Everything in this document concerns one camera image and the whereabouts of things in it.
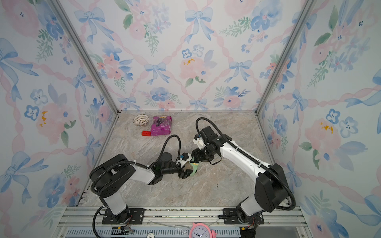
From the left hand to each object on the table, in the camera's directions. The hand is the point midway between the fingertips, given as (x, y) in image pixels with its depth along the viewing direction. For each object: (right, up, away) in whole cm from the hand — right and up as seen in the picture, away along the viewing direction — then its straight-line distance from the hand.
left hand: (195, 165), depth 84 cm
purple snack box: (-23, +23, +19) cm, 38 cm away
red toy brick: (-34, +17, +20) cm, 43 cm away
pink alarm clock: (+2, -27, -15) cm, 31 cm away
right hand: (0, +4, -4) cm, 5 cm away
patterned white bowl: (-41, +27, +29) cm, 57 cm away
